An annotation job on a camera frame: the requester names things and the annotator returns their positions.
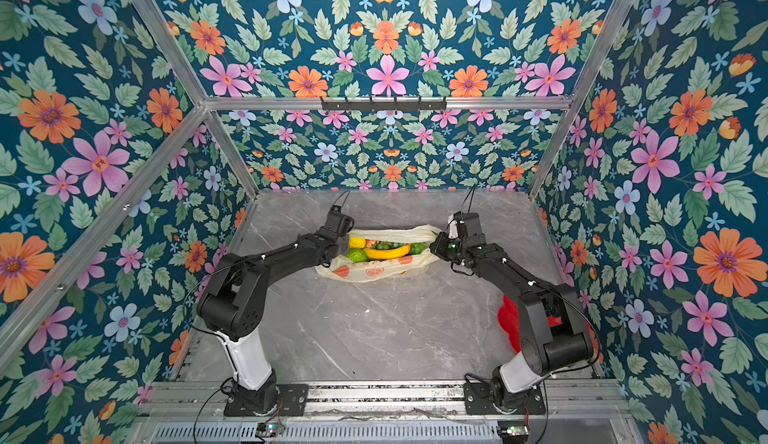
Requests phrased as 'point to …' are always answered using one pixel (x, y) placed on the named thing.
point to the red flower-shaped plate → (508, 319)
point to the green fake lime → (356, 255)
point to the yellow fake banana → (387, 254)
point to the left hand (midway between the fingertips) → (336, 229)
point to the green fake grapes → (383, 245)
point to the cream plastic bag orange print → (345, 270)
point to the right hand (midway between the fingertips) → (430, 242)
